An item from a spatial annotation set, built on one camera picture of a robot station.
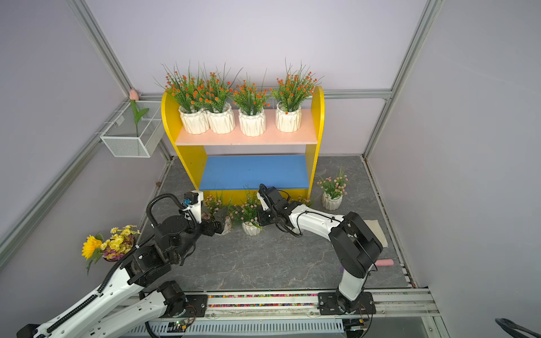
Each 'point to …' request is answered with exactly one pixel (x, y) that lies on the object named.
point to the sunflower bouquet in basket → (112, 249)
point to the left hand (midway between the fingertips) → (215, 207)
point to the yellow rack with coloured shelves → (235, 164)
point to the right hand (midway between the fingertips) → (257, 216)
